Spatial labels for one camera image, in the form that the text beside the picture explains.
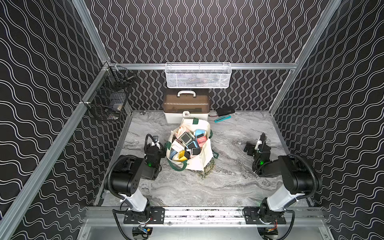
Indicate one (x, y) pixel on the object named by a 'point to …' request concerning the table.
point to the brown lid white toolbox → (181, 104)
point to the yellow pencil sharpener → (181, 157)
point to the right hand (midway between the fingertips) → (255, 143)
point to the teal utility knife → (222, 118)
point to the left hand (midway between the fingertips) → (156, 142)
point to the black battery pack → (225, 110)
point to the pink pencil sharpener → (201, 139)
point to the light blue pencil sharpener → (198, 132)
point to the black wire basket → (109, 98)
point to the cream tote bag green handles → (189, 145)
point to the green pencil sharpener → (186, 138)
